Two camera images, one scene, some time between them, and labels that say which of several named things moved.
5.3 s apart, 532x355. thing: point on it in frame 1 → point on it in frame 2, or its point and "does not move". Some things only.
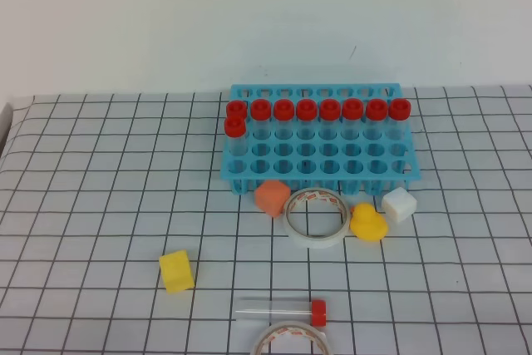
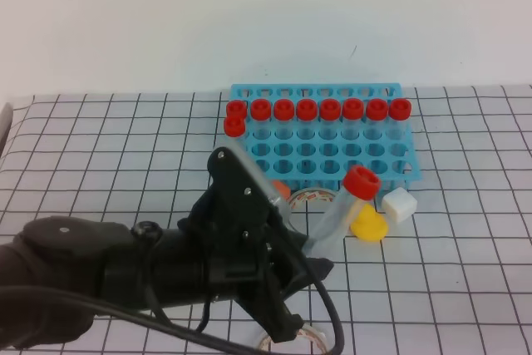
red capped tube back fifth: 329,114 does not move
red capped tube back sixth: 352,115 does not move
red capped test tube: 317,312 → 358,183
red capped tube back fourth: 306,113 does not move
